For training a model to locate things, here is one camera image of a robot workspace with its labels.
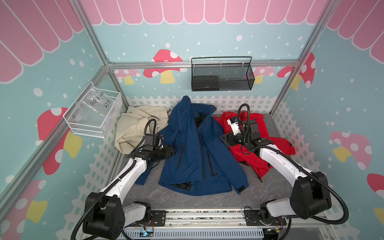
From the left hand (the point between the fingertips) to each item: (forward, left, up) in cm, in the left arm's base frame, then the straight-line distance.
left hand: (172, 153), depth 85 cm
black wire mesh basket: (+49, -38, +22) cm, 66 cm away
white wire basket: (+9, +36, +23) cm, 44 cm away
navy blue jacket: (-1, -18, -10) cm, 20 cm away
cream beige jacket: (+20, +29, 0) cm, 35 cm away
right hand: (+9, -30, +6) cm, 32 cm away
